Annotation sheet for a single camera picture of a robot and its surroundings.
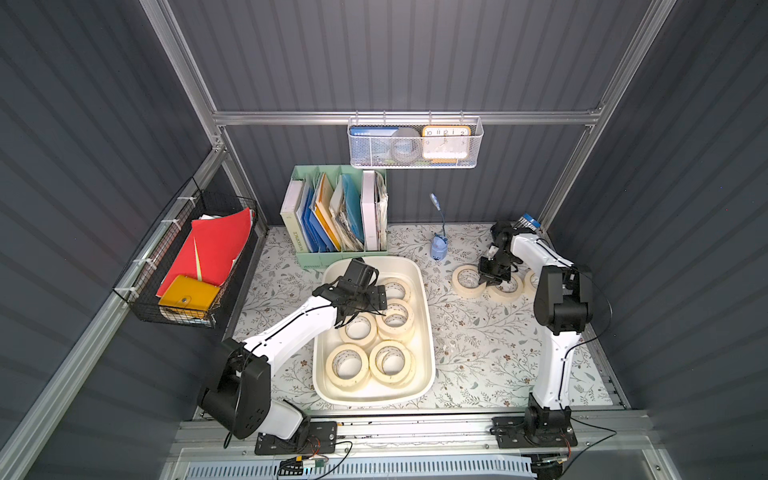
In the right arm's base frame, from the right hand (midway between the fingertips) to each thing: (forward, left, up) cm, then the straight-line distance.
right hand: (490, 280), depth 100 cm
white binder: (+13, +40, +20) cm, 47 cm away
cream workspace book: (+7, +64, +21) cm, 68 cm away
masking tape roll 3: (-17, +43, -3) cm, 46 cm away
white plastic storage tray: (-20, +24, -2) cm, 32 cm away
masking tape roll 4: (-13, +31, -1) cm, 34 cm away
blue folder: (+9, +59, +10) cm, 60 cm away
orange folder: (+14, +54, +21) cm, 60 cm away
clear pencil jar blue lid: (+15, -12, +13) cm, 24 cm away
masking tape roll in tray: (-4, +28, -1) cm, 28 cm away
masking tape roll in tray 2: (-29, +45, -2) cm, 54 cm away
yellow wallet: (-24, +77, +28) cm, 85 cm away
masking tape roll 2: (-3, -5, -2) cm, 7 cm away
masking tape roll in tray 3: (-28, +33, -2) cm, 43 cm away
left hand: (-12, +39, +9) cm, 42 cm away
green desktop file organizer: (+25, +49, +21) cm, 59 cm away
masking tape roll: (+2, +7, -4) cm, 8 cm away
